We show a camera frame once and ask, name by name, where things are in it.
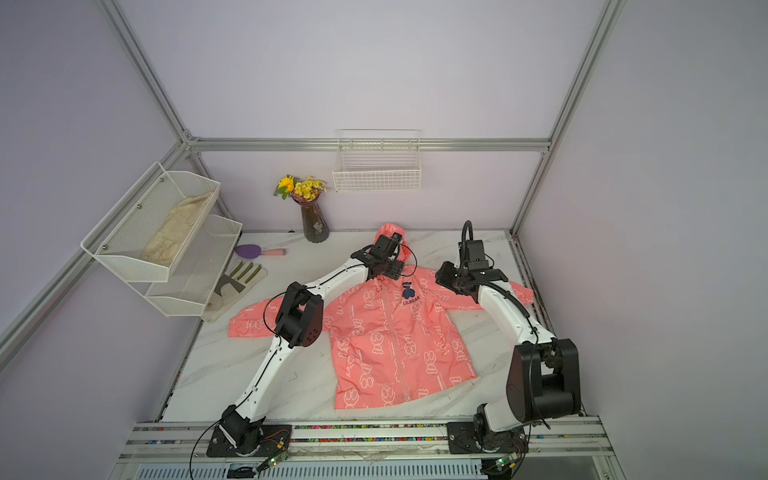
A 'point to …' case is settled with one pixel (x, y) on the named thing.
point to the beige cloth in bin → (168, 239)
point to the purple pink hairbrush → (252, 251)
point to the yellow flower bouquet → (306, 191)
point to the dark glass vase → (314, 225)
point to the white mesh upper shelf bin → (145, 234)
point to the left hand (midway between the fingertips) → (390, 264)
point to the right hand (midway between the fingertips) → (443, 280)
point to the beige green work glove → (236, 280)
